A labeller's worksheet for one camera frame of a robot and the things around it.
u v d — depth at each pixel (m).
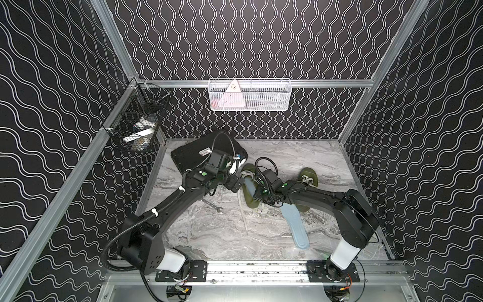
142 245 0.41
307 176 0.95
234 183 0.73
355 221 0.47
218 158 0.63
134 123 0.90
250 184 0.94
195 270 0.75
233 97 0.89
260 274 0.76
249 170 0.94
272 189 0.70
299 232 0.84
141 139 0.82
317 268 0.75
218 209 0.92
